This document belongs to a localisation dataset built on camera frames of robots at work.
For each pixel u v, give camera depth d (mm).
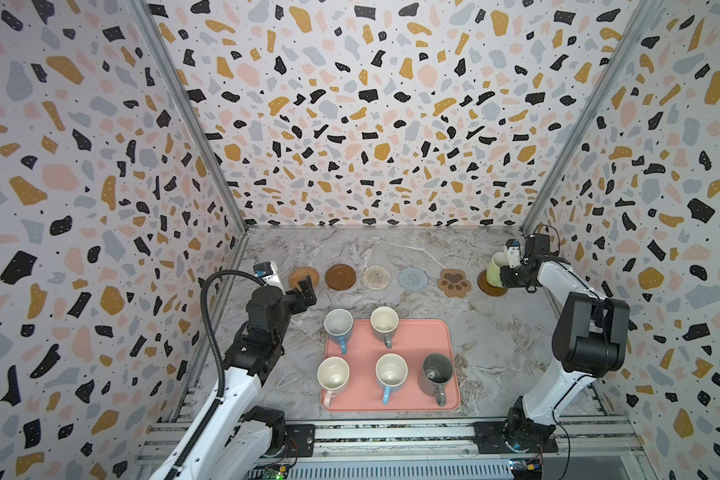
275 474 701
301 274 1065
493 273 983
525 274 758
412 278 1063
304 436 743
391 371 835
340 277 1063
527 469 716
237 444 557
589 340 503
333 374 816
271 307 554
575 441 751
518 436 685
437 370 821
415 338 923
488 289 1032
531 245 793
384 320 900
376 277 1063
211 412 446
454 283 1063
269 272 642
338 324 894
